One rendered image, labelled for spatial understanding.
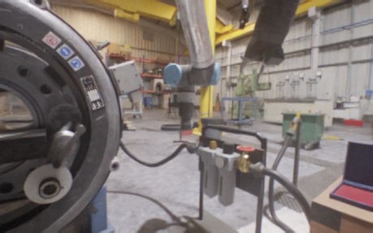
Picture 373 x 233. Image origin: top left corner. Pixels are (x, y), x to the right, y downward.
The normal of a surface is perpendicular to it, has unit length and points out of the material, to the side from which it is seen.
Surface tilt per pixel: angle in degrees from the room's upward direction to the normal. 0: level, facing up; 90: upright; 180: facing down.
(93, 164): 90
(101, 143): 90
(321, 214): 90
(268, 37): 122
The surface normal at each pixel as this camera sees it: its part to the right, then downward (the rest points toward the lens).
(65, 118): 0.61, 0.07
